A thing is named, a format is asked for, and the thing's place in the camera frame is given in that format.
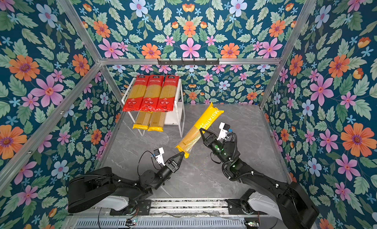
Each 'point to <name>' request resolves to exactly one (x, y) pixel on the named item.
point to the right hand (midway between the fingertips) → (200, 129)
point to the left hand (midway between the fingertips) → (184, 153)
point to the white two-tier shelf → (175, 116)
